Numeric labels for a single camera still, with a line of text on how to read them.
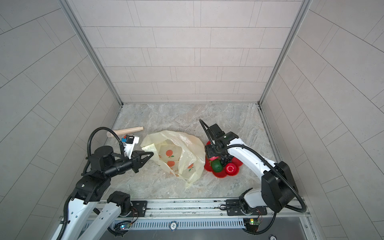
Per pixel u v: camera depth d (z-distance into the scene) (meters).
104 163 0.49
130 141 0.57
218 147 0.60
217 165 0.80
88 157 0.47
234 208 0.71
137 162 0.56
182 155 0.72
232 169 0.79
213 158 0.81
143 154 0.62
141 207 0.71
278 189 0.40
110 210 0.58
